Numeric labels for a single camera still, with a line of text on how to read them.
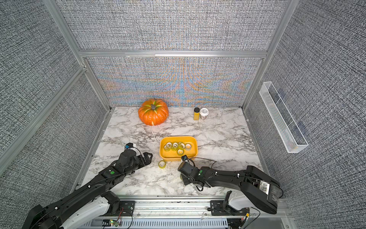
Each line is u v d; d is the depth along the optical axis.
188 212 0.73
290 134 0.65
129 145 0.74
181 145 0.95
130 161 0.64
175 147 0.95
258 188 0.46
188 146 0.96
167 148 0.95
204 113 1.07
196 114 1.06
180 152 0.93
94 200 0.58
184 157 0.77
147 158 0.75
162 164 0.89
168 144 0.95
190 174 0.64
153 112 1.00
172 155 0.94
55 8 0.71
